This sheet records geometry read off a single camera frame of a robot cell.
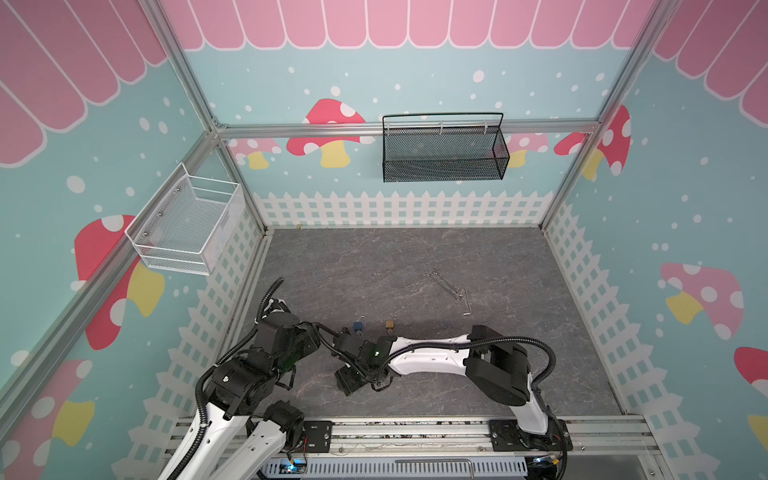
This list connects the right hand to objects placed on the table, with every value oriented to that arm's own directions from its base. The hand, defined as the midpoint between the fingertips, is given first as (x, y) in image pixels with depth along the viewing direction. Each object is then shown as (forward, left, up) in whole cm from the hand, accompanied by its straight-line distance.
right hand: (343, 382), depth 81 cm
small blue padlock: (+18, -3, -2) cm, 18 cm away
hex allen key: (+26, -39, -2) cm, 47 cm away
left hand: (+6, +6, +17) cm, 19 cm away
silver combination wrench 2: (+33, -30, -1) cm, 45 cm away
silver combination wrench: (+29, -36, -1) cm, 46 cm away
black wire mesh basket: (+62, -30, +33) cm, 77 cm away
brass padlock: (+18, -13, -2) cm, 22 cm away
